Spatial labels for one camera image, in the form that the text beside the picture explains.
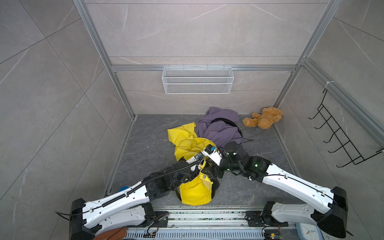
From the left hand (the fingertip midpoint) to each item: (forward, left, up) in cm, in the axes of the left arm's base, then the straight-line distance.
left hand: (198, 157), depth 70 cm
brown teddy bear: (+41, -54, -16) cm, 70 cm away
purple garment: (+26, -16, -16) cm, 34 cm away
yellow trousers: (-9, +1, -23) cm, 25 cm away
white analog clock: (-29, -50, -22) cm, 62 cm away
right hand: (-3, -4, -3) cm, 6 cm away
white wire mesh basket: (+56, -2, +5) cm, 56 cm away
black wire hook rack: (-2, -67, +7) cm, 67 cm away
